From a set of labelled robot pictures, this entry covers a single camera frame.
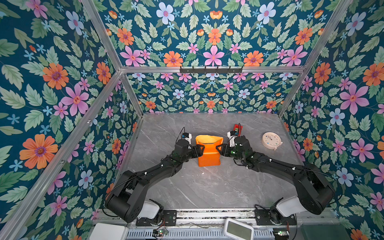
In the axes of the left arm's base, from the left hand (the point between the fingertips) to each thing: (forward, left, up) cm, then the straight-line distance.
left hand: (202, 144), depth 85 cm
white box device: (-38, +45, -9) cm, 59 cm away
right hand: (-1, -9, -1) cm, 9 cm away
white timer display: (-41, -12, -10) cm, 44 cm away
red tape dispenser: (+16, -26, -7) cm, 32 cm away
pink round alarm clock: (+8, -48, -12) cm, 50 cm away
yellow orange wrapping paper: (-6, -5, -4) cm, 9 cm away
